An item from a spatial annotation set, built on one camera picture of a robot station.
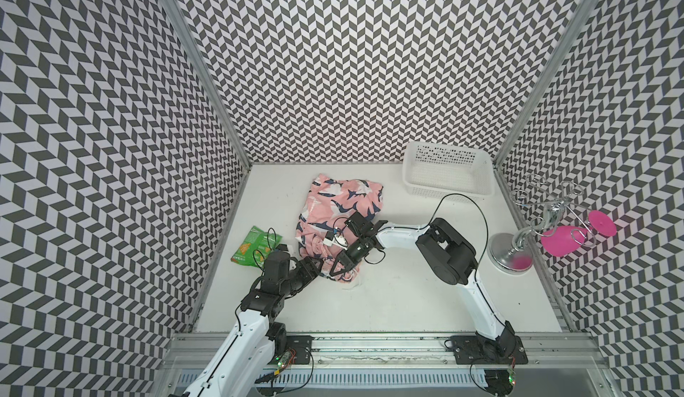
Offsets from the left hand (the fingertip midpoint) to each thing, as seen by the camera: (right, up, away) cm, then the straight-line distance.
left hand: (318, 268), depth 83 cm
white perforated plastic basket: (+54, +33, +36) cm, 73 cm away
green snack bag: (-23, +5, +6) cm, 24 cm away
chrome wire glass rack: (+66, +3, +7) cm, 67 cm away
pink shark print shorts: (+1, +19, +21) cm, 29 cm away
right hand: (+5, -3, +4) cm, 7 cm away
